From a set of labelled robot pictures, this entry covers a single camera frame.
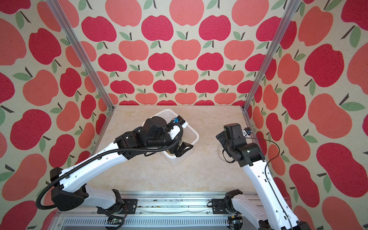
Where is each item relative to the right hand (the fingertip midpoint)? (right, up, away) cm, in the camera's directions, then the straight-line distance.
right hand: (225, 137), depth 72 cm
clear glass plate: (+4, -12, +25) cm, 28 cm away
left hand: (-19, 0, -10) cm, 22 cm away
